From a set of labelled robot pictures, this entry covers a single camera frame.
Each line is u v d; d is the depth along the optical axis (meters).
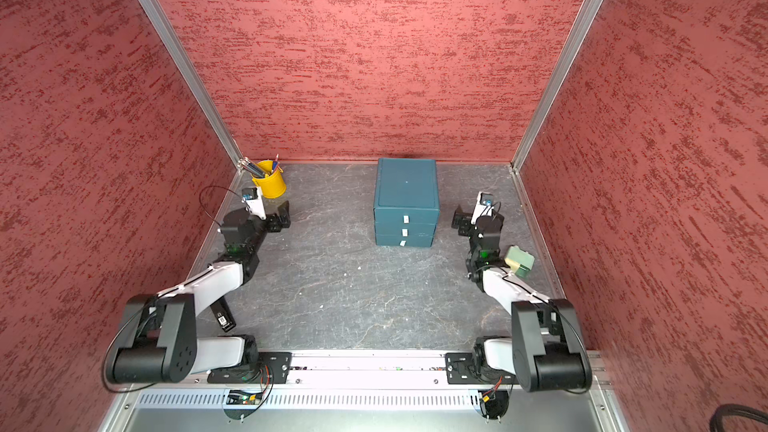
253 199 0.75
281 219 0.82
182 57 0.88
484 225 0.68
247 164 0.98
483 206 0.75
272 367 0.77
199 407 0.99
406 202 0.81
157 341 0.42
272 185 1.07
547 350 0.42
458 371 0.74
